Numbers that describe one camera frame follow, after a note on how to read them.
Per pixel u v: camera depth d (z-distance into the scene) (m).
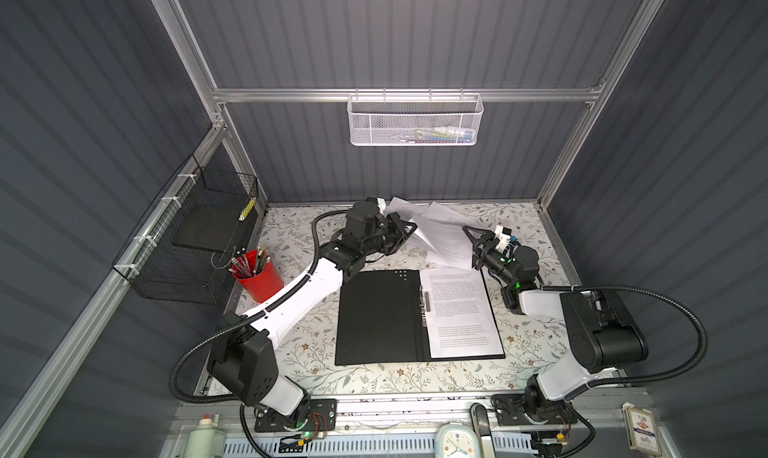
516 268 0.71
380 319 0.92
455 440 0.68
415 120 1.24
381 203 0.74
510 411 0.73
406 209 1.20
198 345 0.39
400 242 0.68
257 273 0.83
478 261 0.81
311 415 0.73
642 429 0.70
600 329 0.47
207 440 0.65
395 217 0.69
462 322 0.89
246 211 0.81
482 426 0.69
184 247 0.72
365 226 0.59
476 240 0.79
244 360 0.42
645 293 0.46
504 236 0.84
